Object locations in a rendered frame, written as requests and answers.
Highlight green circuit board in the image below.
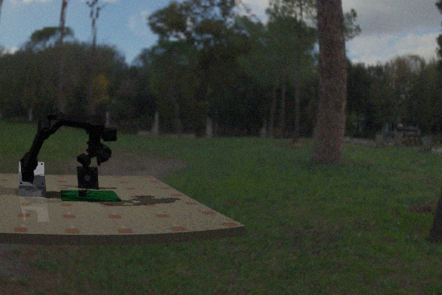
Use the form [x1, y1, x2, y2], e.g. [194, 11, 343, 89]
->
[61, 190, 122, 202]

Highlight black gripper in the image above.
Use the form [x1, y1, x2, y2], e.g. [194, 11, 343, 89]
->
[77, 141, 109, 173]

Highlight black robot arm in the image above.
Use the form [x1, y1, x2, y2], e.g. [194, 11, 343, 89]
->
[20, 112, 117, 182]

